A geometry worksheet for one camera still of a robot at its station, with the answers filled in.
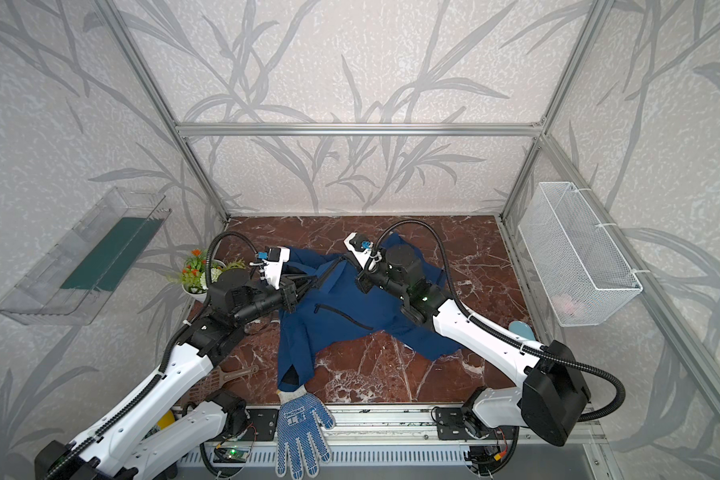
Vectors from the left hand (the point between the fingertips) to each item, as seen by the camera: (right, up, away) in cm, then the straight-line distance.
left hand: (318, 272), depth 71 cm
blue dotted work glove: (-5, -38, +4) cm, 38 cm away
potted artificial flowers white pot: (-38, -2, +13) cm, 40 cm away
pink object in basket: (+60, -8, +1) cm, 61 cm away
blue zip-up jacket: (+1, -9, +10) cm, 13 cm away
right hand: (+8, +7, +3) cm, 11 cm away
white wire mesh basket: (+57, +1, -9) cm, 57 cm away
